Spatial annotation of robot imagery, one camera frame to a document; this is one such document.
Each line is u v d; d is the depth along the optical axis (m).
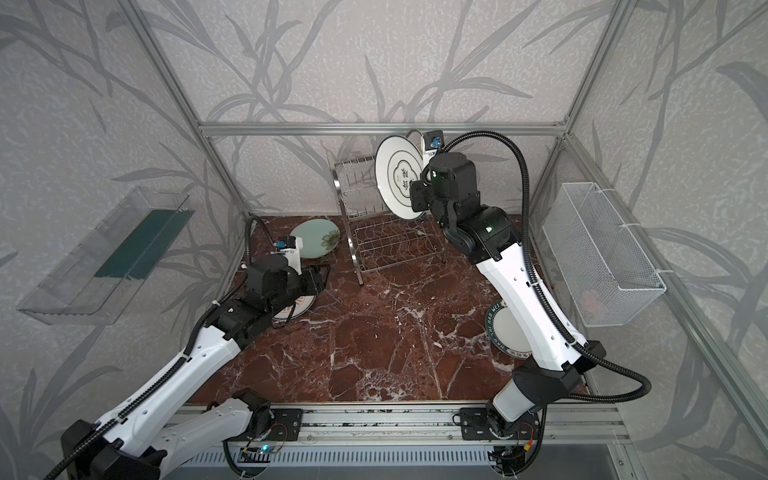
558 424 0.75
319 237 1.14
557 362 0.39
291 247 0.65
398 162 0.69
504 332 0.89
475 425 0.74
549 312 0.39
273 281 0.53
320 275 0.68
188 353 0.46
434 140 0.50
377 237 1.09
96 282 0.63
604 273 0.62
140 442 0.40
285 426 0.73
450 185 0.43
